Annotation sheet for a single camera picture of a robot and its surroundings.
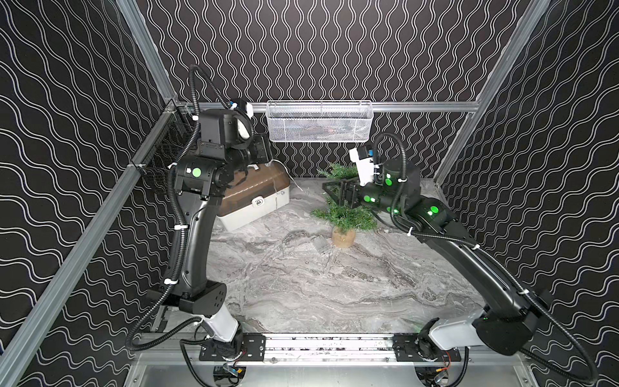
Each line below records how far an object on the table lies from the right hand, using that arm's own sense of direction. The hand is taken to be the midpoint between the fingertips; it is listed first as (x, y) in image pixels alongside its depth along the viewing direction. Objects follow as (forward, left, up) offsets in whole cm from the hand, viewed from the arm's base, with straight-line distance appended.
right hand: (331, 180), depth 64 cm
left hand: (+7, +17, +10) cm, 21 cm away
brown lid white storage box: (+28, +26, -33) cm, 51 cm away
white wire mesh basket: (+68, +2, -23) cm, 72 cm away
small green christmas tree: (-1, -4, -17) cm, 18 cm away
